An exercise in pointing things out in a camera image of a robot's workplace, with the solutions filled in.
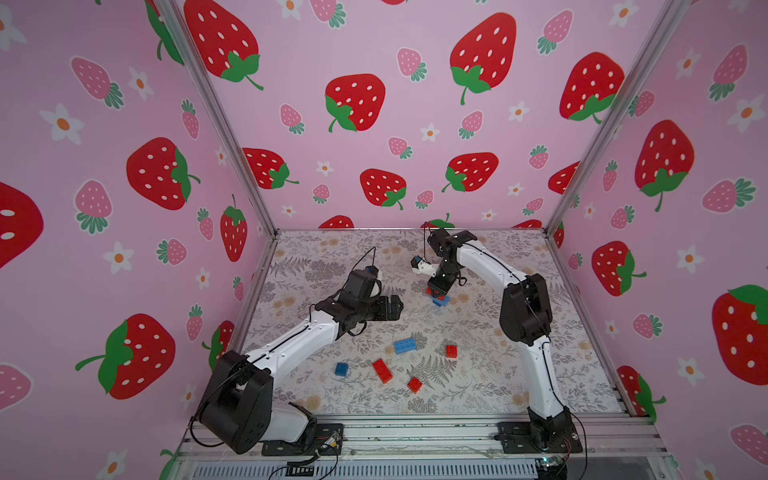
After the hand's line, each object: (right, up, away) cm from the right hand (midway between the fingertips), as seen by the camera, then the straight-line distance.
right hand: (444, 287), depth 98 cm
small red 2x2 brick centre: (+1, -18, -10) cm, 21 cm away
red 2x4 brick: (-5, -1, -4) cm, 7 cm away
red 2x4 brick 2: (-20, -22, -14) cm, 33 cm away
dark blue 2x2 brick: (-2, -5, -1) cm, 5 cm away
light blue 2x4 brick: (-13, -17, -9) cm, 23 cm away
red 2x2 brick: (-11, -25, -16) cm, 32 cm away
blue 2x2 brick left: (-32, -23, -13) cm, 41 cm away
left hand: (-17, -4, -13) cm, 21 cm away
